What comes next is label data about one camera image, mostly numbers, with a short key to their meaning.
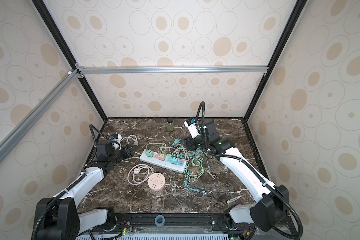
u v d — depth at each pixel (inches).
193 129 26.1
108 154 26.2
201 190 32.8
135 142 40.7
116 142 27.3
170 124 42.1
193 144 26.5
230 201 31.4
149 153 36.2
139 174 35.3
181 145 38.0
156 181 33.5
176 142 40.3
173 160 35.3
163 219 29.2
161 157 35.4
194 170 36.3
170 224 29.3
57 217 15.9
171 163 36.1
